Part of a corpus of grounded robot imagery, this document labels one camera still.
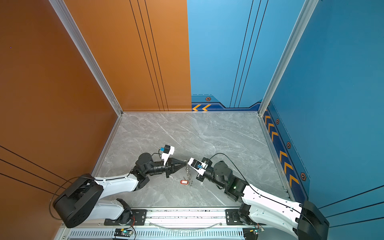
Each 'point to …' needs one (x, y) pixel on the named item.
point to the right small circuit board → (256, 231)
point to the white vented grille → (217, 234)
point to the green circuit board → (123, 232)
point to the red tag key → (184, 182)
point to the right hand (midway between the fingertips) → (189, 160)
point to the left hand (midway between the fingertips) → (185, 164)
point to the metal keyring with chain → (190, 181)
